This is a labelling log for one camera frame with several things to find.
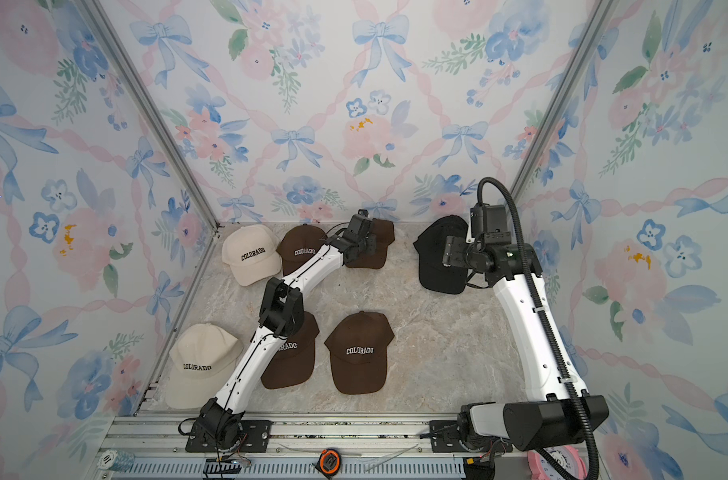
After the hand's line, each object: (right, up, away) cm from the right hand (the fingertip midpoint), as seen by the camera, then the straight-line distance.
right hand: (467, 248), depth 74 cm
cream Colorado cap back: (-65, -2, +29) cm, 71 cm away
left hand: (-23, +4, +33) cm, 40 cm away
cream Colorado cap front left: (-69, -31, +5) cm, 76 cm away
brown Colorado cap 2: (-18, +5, +39) cm, 43 cm away
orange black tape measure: (-34, -49, -6) cm, 60 cm away
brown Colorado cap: (-49, +2, +31) cm, 58 cm away
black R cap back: (-2, +2, +36) cm, 36 cm away
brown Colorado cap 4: (-27, -28, +7) cm, 40 cm away
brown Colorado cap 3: (-46, -32, +11) cm, 57 cm away
